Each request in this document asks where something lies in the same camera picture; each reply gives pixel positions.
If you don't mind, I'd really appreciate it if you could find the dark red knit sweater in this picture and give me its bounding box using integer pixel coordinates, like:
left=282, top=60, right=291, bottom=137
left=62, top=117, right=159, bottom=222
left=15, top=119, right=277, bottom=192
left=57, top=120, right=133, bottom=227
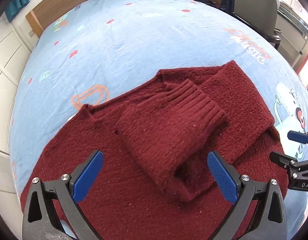
left=32, top=61, right=288, bottom=239

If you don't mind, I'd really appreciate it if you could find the grey chair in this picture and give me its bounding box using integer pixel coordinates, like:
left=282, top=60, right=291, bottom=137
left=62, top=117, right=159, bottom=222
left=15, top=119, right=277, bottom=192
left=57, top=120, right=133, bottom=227
left=234, top=0, right=281, bottom=49

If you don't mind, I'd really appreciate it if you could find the white wardrobe cabinet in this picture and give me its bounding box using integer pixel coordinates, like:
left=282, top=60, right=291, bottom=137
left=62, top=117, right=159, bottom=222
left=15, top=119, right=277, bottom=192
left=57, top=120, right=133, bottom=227
left=0, top=14, right=30, bottom=239

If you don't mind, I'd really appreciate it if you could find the light blue cartoon bed sheet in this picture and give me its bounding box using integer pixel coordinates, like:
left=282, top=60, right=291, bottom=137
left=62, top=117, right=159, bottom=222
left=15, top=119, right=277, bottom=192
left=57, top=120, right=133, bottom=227
left=8, top=0, right=308, bottom=240

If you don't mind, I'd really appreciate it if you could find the teal hanging cloth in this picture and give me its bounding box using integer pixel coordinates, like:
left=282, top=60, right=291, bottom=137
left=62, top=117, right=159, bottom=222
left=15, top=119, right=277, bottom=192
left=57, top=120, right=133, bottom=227
left=5, top=0, right=30, bottom=22

